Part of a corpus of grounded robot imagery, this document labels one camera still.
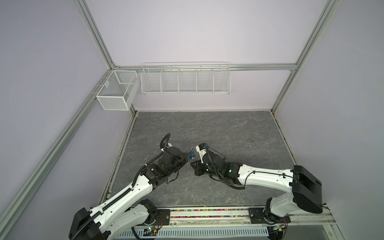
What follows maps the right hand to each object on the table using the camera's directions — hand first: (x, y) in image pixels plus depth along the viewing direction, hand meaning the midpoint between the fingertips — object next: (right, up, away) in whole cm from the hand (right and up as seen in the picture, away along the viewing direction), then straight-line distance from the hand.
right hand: (190, 165), depth 76 cm
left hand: (-1, +4, +1) cm, 5 cm away
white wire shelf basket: (-4, +53, +25) cm, 59 cm away
